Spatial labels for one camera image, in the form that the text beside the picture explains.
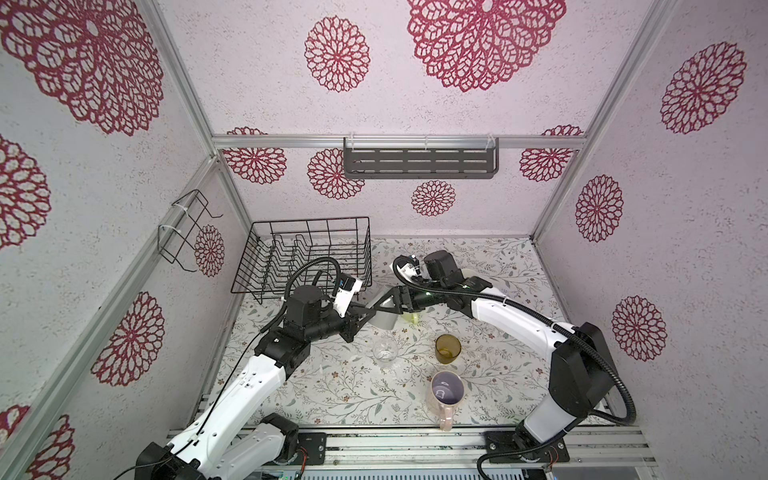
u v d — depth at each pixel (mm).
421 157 947
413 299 701
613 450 750
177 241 755
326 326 630
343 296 638
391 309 701
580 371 438
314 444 746
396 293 690
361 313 713
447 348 887
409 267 745
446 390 814
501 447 744
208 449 404
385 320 731
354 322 638
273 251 1101
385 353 900
